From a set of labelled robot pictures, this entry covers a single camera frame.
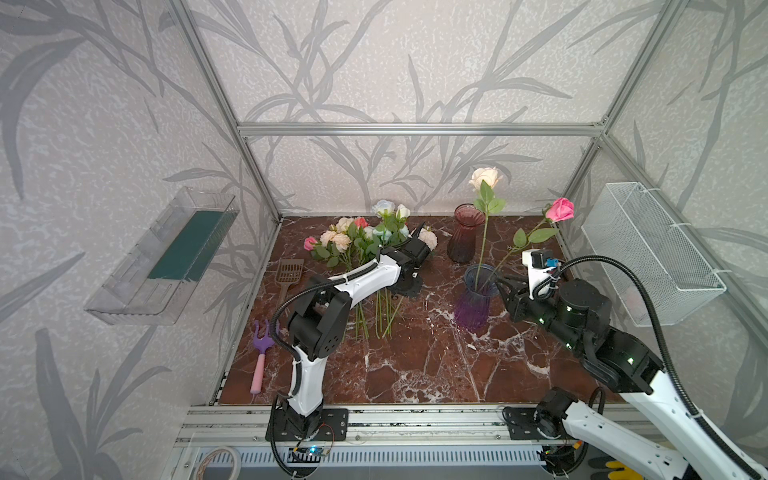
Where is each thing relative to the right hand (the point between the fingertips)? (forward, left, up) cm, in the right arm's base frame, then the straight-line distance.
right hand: (500, 269), depth 65 cm
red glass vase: (+26, +2, -22) cm, 34 cm away
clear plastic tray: (-4, +75, +1) cm, 75 cm away
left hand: (+13, +19, -26) cm, 35 cm away
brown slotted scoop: (+21, +63, -33) cm, 74 cm away
